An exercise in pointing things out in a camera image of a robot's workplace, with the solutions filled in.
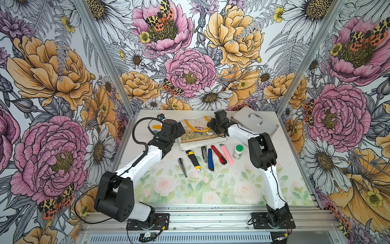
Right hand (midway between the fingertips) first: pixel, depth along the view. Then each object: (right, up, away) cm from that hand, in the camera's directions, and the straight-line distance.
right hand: (208, 127), depth 106 cm
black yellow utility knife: (-10, -20, -10) cm, 24 cm away
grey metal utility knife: (-3, -17, -8) cm, 19 cm away
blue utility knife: (0, -21, -12) cm, 24 cm away
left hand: (-21, -2, -19) cm, 28 cm away
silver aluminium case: (+28, +3, -12) cm, 31 cm away
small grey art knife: (-18, -21, -12) cm, 30 cm away
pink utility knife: (+10, -14, -4) cm, 18 cm away
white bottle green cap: (+16, -14, -16) cm, 27 cm away
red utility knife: (+8, -20, -11) cm, 24 cm away
